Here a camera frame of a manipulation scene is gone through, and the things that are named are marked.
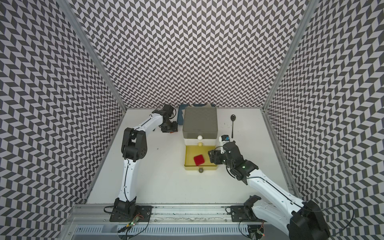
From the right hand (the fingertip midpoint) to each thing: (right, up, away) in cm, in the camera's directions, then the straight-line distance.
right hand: (214, 155), depth 82 cm
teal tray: (-23, +21, +32) cm, 45 cm away
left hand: (-27, +12, +23) cm, 37 cm away
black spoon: (+17, +21, +30) cm, 41 cm away
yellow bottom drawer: (-14, -1, +13) cm, 19 cm away
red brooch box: (-8, -5, +9) cm, 14 cm away
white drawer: (-3, +6, +9) cm, 12 cm away
